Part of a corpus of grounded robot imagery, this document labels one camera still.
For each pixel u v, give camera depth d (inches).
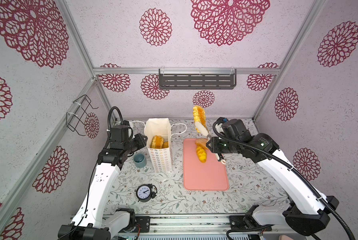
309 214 15.3
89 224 14.8
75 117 29.5
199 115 28.5
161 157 30.6
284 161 15.9
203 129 27.4
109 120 21.1
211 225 29.9
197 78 37.0
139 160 37.2
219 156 23.6
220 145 22.7
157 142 35.9
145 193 32.1
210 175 35.1
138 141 25.5
